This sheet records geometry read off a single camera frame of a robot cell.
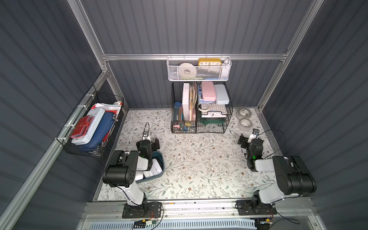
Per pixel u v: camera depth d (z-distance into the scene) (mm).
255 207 670
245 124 1090
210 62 871
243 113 1156
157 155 904
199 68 879
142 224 720
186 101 913
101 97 928
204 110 914
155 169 828
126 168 483
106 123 702
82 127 622
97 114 694
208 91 962
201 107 960
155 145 888
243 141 848
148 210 731
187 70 846
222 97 942
